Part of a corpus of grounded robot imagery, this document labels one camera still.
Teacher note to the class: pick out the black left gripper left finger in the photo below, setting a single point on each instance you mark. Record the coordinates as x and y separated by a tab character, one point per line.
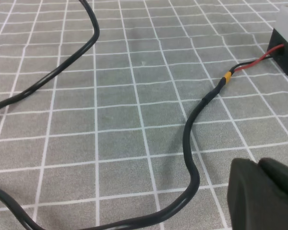
254	201

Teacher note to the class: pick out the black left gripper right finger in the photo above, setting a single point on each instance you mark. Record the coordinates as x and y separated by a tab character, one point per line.
276	171

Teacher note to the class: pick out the grey checked tablecloth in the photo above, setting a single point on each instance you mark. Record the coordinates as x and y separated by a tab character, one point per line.
102	142

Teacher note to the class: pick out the grey black button switch box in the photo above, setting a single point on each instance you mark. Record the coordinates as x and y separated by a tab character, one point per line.
279	36

